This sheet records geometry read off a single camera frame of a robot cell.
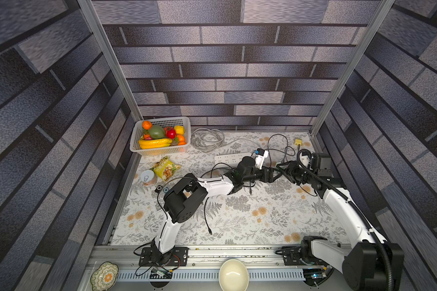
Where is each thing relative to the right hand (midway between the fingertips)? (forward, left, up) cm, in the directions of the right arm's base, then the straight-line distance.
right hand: (277, 167), depth 81 cm
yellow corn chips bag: (+7, +57, -12) cm, 59 cm away
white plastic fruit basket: (+31, +80, -7) cm, 86 cm away
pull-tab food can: (0, +64, -11) cm, 65 cm away
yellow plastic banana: (+21, +71, -8) cm, 74 cm away
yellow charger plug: (+31, -23, -17) cm, 42 cm away
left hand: (-2, -1, 0) cm, 2 cm away
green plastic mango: (+29, +66, -6) cm, 73 cm away
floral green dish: (-42, +71, -16) cm, 84 cm away
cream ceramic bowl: (-40, +20, -16) cm, 48 cm away
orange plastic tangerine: (+33, +73, -5) cm, 80 cm away
